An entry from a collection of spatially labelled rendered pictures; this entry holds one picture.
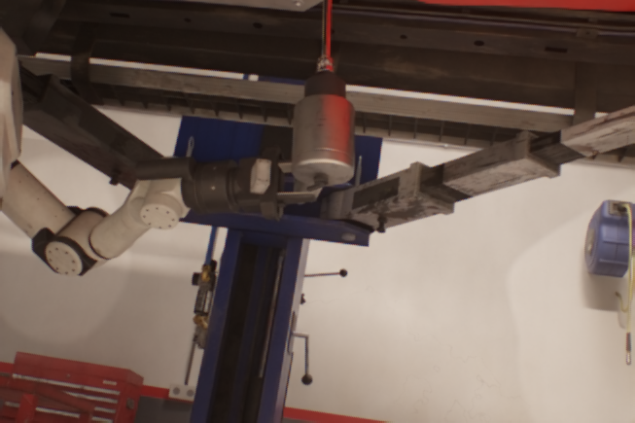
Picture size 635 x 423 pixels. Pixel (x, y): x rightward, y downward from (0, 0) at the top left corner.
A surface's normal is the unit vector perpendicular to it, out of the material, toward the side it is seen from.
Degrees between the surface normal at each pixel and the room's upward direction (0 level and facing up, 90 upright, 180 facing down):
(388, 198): 90
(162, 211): 158
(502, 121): 91
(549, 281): 90
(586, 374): 90
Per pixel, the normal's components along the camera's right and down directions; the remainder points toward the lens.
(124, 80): -0.05, -0.40
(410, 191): -0.81, -0.33
